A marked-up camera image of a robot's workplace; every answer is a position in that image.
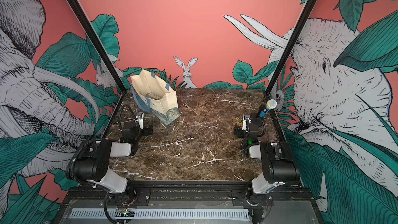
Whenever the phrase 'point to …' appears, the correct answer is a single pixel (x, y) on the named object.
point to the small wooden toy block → (239, 122)
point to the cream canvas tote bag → (155, 96)
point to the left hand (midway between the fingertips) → (144, 119)
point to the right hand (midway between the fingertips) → (243, 120)
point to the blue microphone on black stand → (271, 104)
